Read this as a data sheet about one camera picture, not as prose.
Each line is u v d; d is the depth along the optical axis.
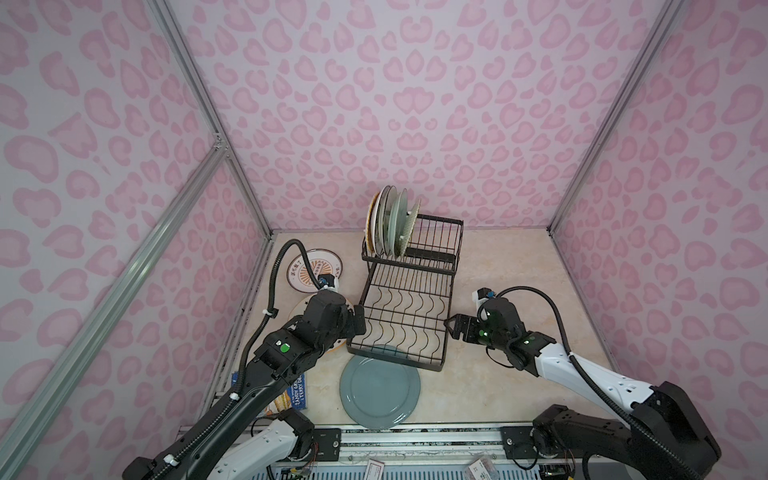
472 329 0.75
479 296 0.79
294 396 0.79
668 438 0.40
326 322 0.54
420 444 0.75
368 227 0.77
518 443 0.73
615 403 0.43
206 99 0.82
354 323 0.77
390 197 0.75
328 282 0.64
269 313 0.55
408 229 0.75
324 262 1.10
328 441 0.75
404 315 0.94
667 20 0.70
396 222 0.73
